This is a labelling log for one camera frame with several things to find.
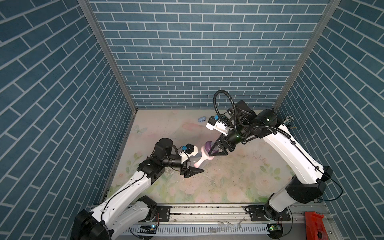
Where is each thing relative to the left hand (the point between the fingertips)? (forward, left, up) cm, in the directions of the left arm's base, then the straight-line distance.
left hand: (204, 164), depth 67 cm
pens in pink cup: (+33, -55, -5) cm, 64 cm away
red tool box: (-22, -50, -16) cm, 57 cm away
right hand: (+2, -4, +10) cm, 11 cm away
